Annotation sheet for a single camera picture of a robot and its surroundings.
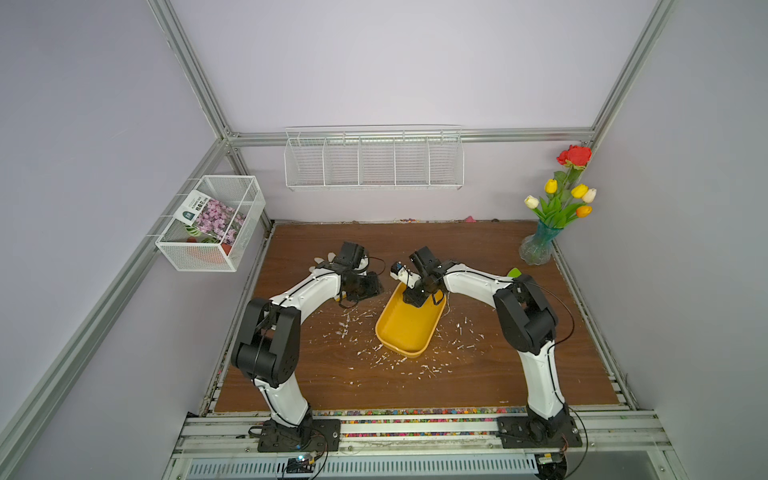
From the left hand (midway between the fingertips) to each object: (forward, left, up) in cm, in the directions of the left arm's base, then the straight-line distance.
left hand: (379, 291), depth 91 cm
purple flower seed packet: (+10, +43, +28) cm, 52 cm away
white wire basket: (+3, +47, +22) cm, 52 cm away
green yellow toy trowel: (+9, -48, -8) cm, 50 cm away
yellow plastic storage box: (-9, -7, -7) cm, 13 cm away
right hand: (+3, -9, -7) cm, 12 cm away
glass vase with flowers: (+17, -59, +18) cm, 64 cm away
